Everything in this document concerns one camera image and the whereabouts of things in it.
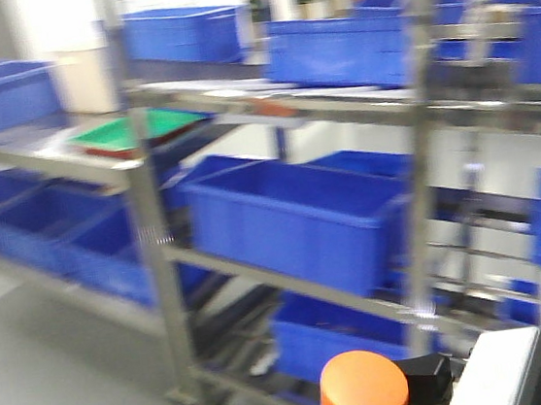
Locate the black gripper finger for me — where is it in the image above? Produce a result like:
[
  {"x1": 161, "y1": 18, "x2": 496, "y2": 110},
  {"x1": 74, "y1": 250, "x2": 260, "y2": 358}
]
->
[{"x1": 396, "y1": 351, "x2": 459, "y2": 405}]

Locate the orange cylindrical capacitor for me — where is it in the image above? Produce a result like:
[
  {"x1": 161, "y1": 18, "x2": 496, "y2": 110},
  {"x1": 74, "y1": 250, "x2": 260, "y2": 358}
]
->
[{"x1": 314, "y1": 345, "x2": 412, "y2": 405}]

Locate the steel rack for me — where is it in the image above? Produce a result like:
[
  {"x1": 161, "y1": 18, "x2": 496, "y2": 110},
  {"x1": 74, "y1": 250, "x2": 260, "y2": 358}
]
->
[
  {"x1": 0, "y1": 104, "x2": 169, "y2": 352},
  {"x1": 369, "y1": 0, "x2": 541, "y2": 405},
  {"x1": 108, "y1": 0, "x2": 470, "y2": 405}
]

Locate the row of blue bins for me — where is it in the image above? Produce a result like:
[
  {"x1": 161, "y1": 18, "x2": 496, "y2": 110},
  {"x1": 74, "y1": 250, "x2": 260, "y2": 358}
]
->
[{"x1": 352, "y1": 0, "x2": 541, "y2": 79}]

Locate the red plastic tray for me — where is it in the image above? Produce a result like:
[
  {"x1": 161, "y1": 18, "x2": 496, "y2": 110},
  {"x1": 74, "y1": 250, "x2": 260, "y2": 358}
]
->
[{"x1": 78, "y1": 122, "x2": 202, "y2": 167}]

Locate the green plastic tray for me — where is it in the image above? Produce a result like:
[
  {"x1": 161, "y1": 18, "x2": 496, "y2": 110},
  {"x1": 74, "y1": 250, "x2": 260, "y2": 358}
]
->
[{"x1": 65, "y1": 106, "x2": 214, "y2": 157}]

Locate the beige cylindrical bin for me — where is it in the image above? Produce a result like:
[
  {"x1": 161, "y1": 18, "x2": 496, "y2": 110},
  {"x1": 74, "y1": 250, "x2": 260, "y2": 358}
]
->
[{"x1": 52, "y1": 43, "x2": 120, "y2": 118}]

